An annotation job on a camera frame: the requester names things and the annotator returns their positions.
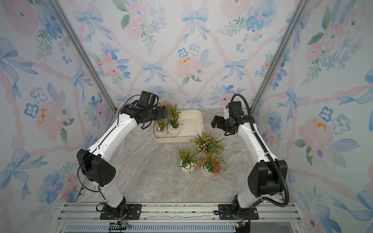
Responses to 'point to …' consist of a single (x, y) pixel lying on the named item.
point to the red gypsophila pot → (211, 163)
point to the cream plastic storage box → (192, 127)
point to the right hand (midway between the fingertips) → (217, 130)
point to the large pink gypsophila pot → (208, 143)
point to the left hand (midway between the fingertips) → (171, 123)
